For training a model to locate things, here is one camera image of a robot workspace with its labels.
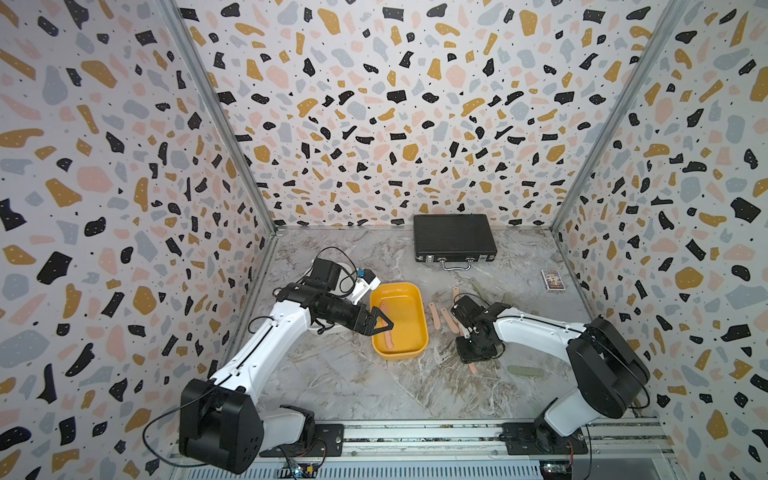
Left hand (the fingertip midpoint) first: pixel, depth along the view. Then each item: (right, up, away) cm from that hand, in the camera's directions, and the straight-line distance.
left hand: (382, 322), depth 75 cm
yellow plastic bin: (+6, +1, +22) cm, 23 cm away
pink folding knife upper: (+23, +4, +28) cm, 37 cm away
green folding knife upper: (+32, +5, +28) cm, 43 cm away
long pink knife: (+25, -16, +10) cm, 32 cm away
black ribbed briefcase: (+25, +22, +38) cm, 51 cm away
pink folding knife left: (+15, -3, +21) cm, 26 cm away
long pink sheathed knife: (+1, -8, +16) cm, 18 cm away
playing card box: (+58, +8, +30) cm, 66 cm away
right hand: (+23, -14, +13) cm, 30 cm away
